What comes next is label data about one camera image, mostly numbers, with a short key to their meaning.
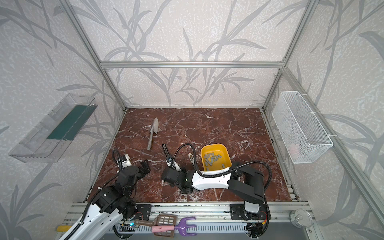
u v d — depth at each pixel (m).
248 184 0.45
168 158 0.71
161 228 0.66
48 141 0.64
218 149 0.94
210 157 0.94
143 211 0.74
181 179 0.61
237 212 0.74
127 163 0.69
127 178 0.57
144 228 0.71
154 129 1.05
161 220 0.72
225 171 0.47
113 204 0.53
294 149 0.73
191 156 0.88
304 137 0.61
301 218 0.68
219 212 0.75
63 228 0.68
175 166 0.71
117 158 0.66
